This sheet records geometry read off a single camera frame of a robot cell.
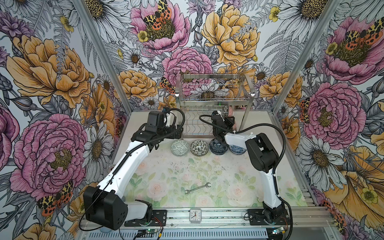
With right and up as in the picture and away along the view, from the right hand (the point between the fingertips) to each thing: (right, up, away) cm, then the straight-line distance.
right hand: (235, 120), depth 99 cm
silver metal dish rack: (-23, +19, +15) cm, 33 cm away
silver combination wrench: (-30, -39, -16) cm, 52 cm away
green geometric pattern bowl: (-36, -18, +1) cm, 40 cm away
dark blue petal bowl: (-11, -18, -1) cm, 21 cm away
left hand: (-37, -7, -18) cm, 42 cm away
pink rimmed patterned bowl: (-1, +6, +7) cm, 9 cm away
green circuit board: (-46, -53, -28) cm, 75 cm away
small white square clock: (-26, -47, -25) cm, 59 cm away
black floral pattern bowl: (-23, -18, +1) cm, 29 cm away
